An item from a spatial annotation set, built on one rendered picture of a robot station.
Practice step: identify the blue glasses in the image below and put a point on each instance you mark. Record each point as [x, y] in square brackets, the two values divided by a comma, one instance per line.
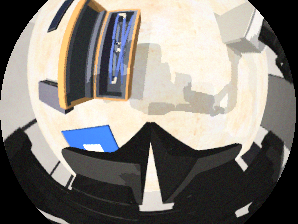
[113, 72]

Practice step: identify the blue notebook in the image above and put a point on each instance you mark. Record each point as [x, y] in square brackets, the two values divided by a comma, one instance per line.
[99, 138]

